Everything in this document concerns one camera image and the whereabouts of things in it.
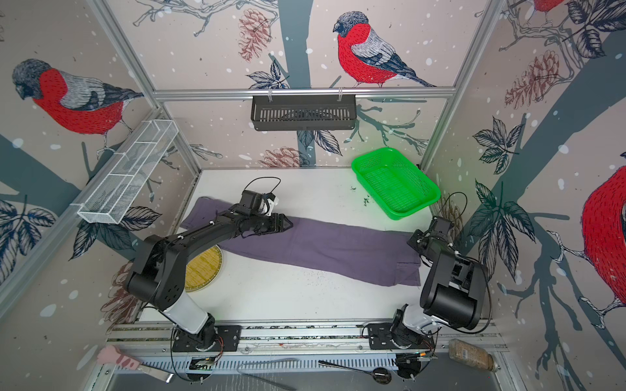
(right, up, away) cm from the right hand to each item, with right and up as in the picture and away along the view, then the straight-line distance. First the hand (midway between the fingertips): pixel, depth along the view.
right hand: (418, 237), depth 94 cm
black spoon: (-22, -33, -27) cm, 48 cm away
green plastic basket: (-2, +20, +20) cm, 28 cm away
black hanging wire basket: (-46, +53, +12) cm, 72 cm away
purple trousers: (-15, -6, -6) cm, 17 cm away
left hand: (-50, +7, -5) cm, 51 cm away
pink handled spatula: (-99, -29, -25) cm, 106 cm away
